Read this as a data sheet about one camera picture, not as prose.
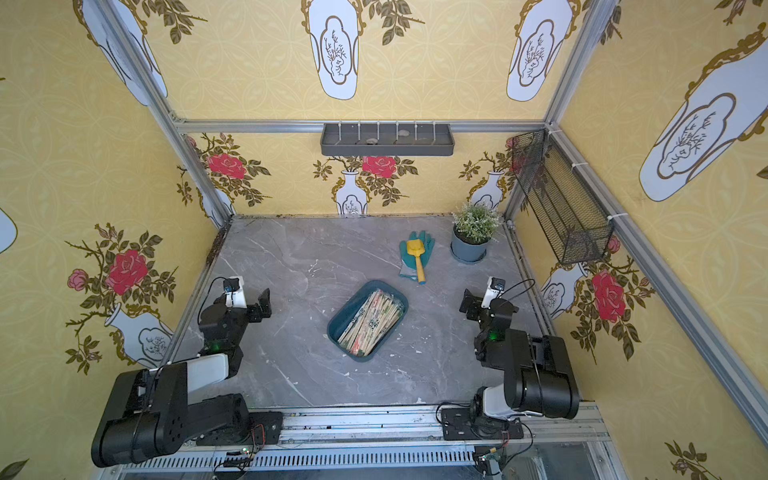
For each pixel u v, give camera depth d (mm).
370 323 896
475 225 951
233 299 751
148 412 463
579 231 817
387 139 923
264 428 726
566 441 763
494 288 796
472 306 836
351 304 949
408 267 1056
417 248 1093
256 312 798
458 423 737
